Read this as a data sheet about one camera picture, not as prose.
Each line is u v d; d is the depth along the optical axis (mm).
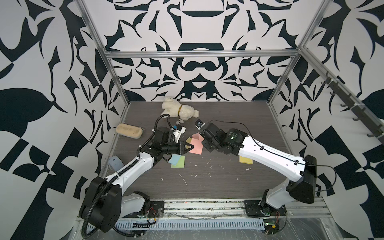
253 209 734
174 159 883
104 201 407
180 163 890
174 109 1048
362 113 549
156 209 733
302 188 398
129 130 991
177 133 745
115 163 811
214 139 533
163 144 661
